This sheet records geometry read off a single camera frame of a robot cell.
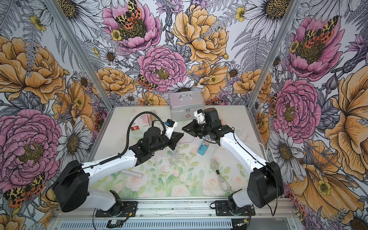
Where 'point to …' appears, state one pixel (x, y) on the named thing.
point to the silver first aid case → (183, 105)
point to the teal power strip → (203, 148)
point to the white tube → (132, 173)
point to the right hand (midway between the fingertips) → (182, 132)
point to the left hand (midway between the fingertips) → (182, 137)
